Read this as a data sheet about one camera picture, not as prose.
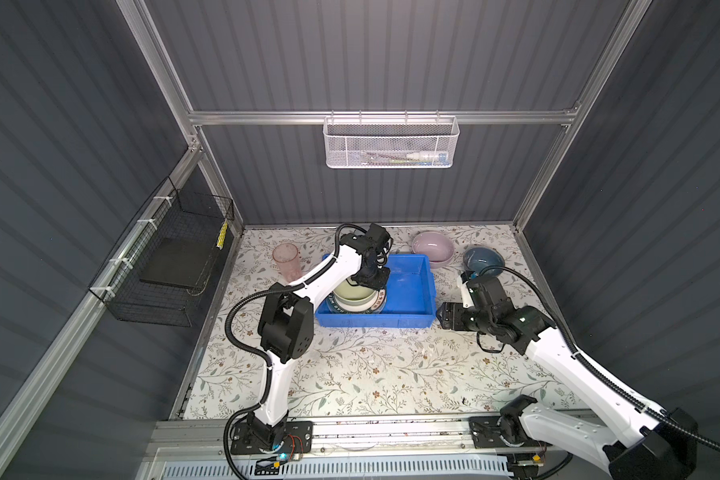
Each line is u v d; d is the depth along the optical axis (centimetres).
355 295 93
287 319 53
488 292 59
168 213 77
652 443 38
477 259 105
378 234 75
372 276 79
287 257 98
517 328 53
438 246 110
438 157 89
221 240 82
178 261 71
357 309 91
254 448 71
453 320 69
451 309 70
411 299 101
